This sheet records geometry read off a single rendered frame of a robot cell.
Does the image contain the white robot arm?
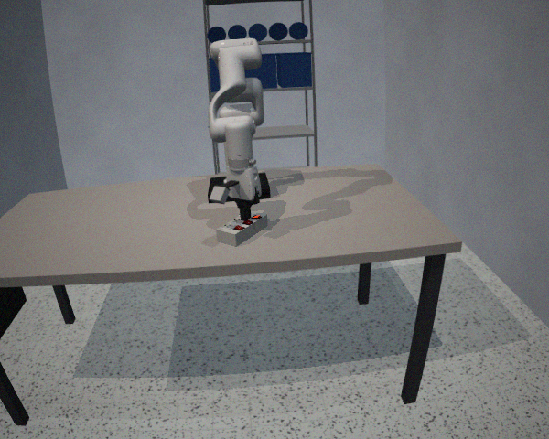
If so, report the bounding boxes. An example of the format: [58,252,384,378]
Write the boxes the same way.
[209,38,264,204]

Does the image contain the grey power strip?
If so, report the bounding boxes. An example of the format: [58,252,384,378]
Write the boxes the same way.
[216,211,268,246]

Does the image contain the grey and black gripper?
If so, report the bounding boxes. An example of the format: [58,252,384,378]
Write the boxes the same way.
[226,165,262,221]

